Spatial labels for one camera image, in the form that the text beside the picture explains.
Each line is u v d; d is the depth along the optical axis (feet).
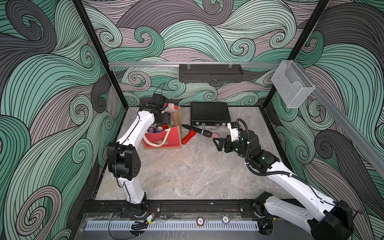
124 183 1.73
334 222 1.20
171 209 2.45
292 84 2.59
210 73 3.19
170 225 2.29
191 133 3.31
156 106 2.05
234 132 2.20
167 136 2.66
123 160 1.52
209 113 3.74
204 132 3.30
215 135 3.30
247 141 1.78
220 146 2.24
